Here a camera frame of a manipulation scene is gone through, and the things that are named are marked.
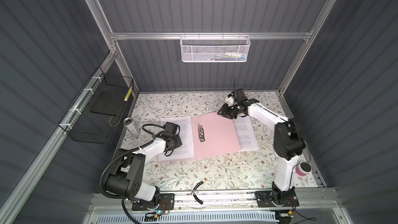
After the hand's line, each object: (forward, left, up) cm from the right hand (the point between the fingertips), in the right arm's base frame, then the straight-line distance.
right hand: (220, 114), depth 94 cm
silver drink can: (-9, +53, +5) cm, 54 cm away
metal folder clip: (-8, +12, -8) cm, 17 cm away
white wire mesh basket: (+59, +4, +10) cm, 60 cm away
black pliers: (-41, +16, -11) cm, 45 cm away
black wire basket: (-13, +62, +19) cm, 66 cm away
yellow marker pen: (0, +50, +19) cm, 54 cm away
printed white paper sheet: (-19, +21, -10) cm, 30 cm away
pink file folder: (-8, +4, -10) cm, 14 cm away
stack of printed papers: (-9, -16, -11) cm, 21 cm away
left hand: (-14, +27, -9) cm, 31 cm away
